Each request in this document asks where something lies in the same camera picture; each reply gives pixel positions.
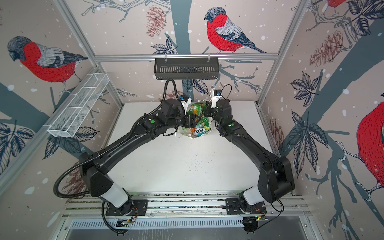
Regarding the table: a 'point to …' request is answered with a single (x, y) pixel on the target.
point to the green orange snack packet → (199, 109)
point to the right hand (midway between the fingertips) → (205, 103)
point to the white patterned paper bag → (198, 130)
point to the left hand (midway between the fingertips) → (196, 117)
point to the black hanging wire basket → (184, 69)
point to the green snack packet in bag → (205, 123)
